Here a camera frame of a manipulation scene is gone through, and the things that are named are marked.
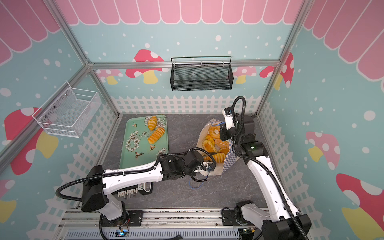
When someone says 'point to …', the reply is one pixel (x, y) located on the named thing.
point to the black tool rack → (143, 189)
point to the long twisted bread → (156, 135)
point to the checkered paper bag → (231, 158)
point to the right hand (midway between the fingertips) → (220, 123)
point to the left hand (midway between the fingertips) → (194, 159)
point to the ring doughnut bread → (211, 131)
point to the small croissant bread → (152, 122)
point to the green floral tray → (144, 138)
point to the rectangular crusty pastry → (209, 145)
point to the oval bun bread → (221, 144)
